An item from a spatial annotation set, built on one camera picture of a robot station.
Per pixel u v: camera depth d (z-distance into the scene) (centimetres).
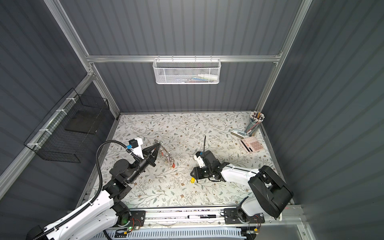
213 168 68
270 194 44
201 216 74
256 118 93
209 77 87
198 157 81
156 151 69
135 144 61
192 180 86
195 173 84
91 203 50
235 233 71
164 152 72
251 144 99
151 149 67
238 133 105
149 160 62
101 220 57
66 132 74
